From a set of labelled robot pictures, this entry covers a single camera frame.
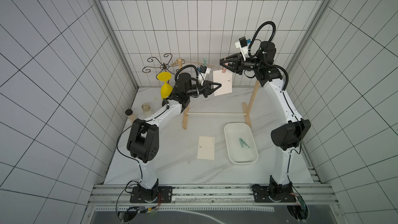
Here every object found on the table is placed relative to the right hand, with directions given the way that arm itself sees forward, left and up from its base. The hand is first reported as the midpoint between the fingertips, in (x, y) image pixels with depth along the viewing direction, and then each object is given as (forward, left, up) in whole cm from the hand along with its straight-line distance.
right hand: (223, 59), depth 70 cm
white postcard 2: (-4, -2, -10) cm, 11 cm away
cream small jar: (-6, +45, -33) cm, 56 cm away
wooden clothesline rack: (0, -21, -44) cm, 48 cm away
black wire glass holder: (+10, +33, -13) cm, 36 cm away
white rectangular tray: (-27, -12, -44) cm, 53 cm away
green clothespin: (-20, -15, -44) cm, 51 cm away
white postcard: (-24, +7, -44) cm, 51 cm away
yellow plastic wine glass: (-3, +30, -18) cm, 35 cm away
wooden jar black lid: (-10, +53, -36) cm, 65 cm away
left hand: (-5, +1, -13) cm, 14 cm away
